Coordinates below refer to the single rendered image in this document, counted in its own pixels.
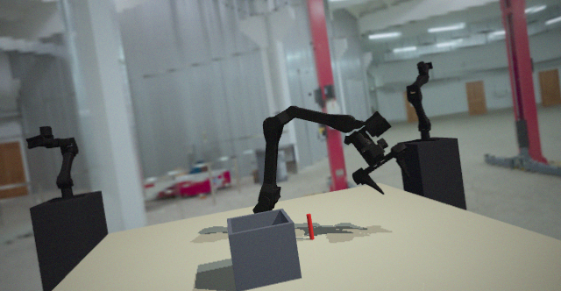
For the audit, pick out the red peg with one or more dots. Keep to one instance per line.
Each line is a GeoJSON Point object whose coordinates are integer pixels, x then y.
{"type": "Point", "coordinates": [311, 233]}

